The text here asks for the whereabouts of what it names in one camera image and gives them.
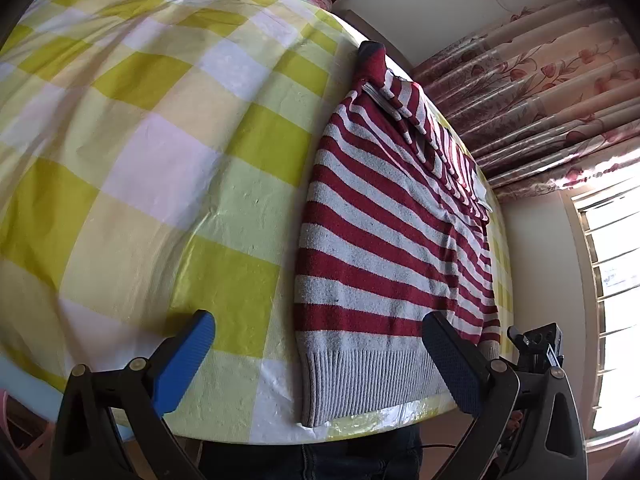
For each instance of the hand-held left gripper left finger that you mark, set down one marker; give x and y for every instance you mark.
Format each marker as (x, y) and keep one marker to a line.
(185, 360)

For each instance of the barred window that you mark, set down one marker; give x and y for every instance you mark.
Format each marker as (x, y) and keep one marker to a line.
(615, 285)

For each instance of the person's dark jeans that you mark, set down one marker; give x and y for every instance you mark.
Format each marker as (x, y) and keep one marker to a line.
(320, 460)

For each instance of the pink floral curtain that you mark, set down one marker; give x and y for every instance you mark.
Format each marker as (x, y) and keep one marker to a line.
(540, 100)

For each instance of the yellow checked tablecloth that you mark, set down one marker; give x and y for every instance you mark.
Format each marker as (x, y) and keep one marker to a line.
(150, 160)

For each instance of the pink plastic stool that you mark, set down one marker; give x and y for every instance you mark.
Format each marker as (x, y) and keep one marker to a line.
(35, 432)

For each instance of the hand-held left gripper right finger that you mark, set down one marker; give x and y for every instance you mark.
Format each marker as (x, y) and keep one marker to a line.
(452, 365)

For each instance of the red white striped navy sweater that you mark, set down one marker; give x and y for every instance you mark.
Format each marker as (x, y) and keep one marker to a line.
(375, 240)

